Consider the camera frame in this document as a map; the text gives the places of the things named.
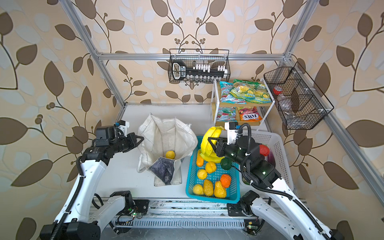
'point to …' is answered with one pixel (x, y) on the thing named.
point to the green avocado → (226, 163)
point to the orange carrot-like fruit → (199, 160)
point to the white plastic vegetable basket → (274, 141)
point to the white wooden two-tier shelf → (216, 104)
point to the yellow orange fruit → (210, 167)
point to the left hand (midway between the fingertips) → (143, 137)
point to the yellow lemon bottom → (198, 189)
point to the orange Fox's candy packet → (250, 114)
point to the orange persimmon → (226, 180)
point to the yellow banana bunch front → (207, 150)
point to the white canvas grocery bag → (166, 142)
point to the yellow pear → (219, 191)
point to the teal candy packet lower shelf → (226, 114)
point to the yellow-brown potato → (208, 187)
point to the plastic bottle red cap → (286, 106)
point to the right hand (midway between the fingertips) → (211, 140)
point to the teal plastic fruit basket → (233, 195)
